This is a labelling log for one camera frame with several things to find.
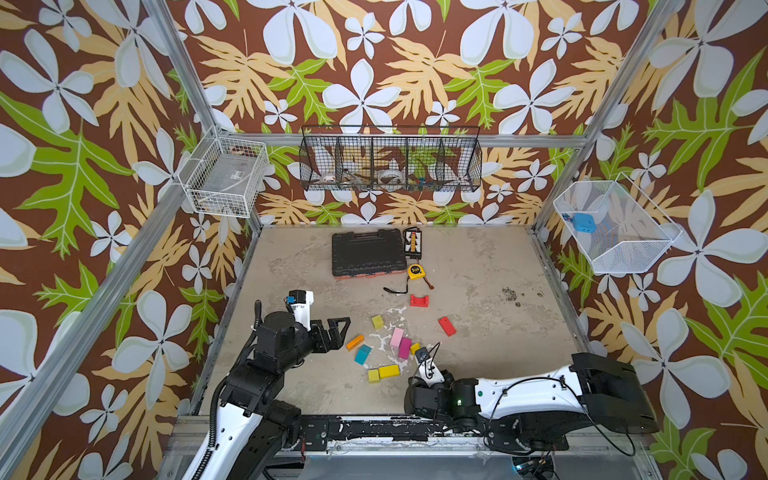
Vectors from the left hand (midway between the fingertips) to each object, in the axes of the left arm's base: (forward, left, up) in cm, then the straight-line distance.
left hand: (335, 318), depth 72 cm
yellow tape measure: (+27, -23, -19) cm, 41 cm away
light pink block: (+4, -16, -20) cm, 26 cm away
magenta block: (0, -18, -20) cm, 27 cm away
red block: (+8, -32, -20) cm, 39 cm away
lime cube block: (+8, -11, -18) cm, 22 cm away
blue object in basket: (+29, -71, +6) cm, 77 cm away
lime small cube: (-8, -9, -19) cm, 22 cm away
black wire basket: (+54, -14, +10) cm, 57 cm away
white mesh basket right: (+20, -77, +11) cm, 80 cm away
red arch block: (+16, -24, -19) cm, 35 cm away
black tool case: (+35, -7, -18) cm, 39 cm away
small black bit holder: (+43, -24, -20) cm, 53 cm away
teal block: (-2, -6, -20) cm, 21 cm away
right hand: (-11, -22, -19) cm, 31 cm away
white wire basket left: (+39, +35, +13) cm, 54 cm away
